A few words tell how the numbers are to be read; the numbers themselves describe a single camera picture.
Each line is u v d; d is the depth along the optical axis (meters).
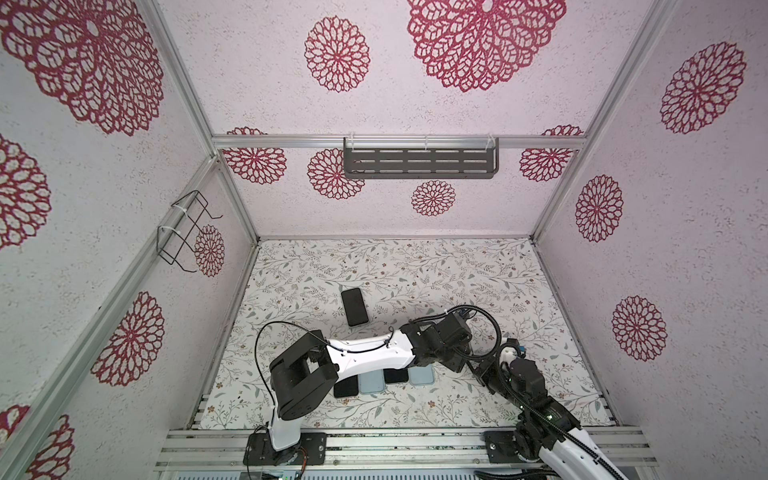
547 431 0.58
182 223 0.78
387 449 0.75
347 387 0.83
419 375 0.87
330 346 0.48
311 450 0.74
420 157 0.92
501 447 0.73
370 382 0.84
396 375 0.85
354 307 1.01
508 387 0.65
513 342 0.76
